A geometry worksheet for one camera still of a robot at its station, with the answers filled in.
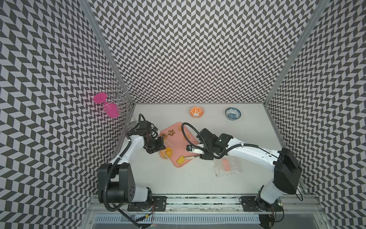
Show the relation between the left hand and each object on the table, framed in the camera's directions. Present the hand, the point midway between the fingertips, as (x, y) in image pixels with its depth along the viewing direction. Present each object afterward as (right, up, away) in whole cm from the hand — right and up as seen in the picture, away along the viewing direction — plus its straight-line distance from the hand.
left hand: (164, 148), depth 84 cm
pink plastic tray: (+4, +6, +14) cm, 16 cm away
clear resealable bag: (+2, +2, +2) cm, 3 cm away
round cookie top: (+10, +13, -14) cm, 22 cm away
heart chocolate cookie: (-2, +5, +14) cm, 16 cm away
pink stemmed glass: (-35, +24, +6) cm, 43 cm away
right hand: (+23, -1, -2) cm, 23 cm away
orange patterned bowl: (+21, +23, +27) cm, 41 cm away
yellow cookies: (+1, -3, 0) cm, 3 cm away
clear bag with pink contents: (+38, -11, +1) cm, 39 cm away
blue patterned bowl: (+48, +21, +24) cm, 58 cm away
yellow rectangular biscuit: (+10, -8, +4) cm, 13 cm away
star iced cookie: (+2, +8, +15) cm, 17 cm away
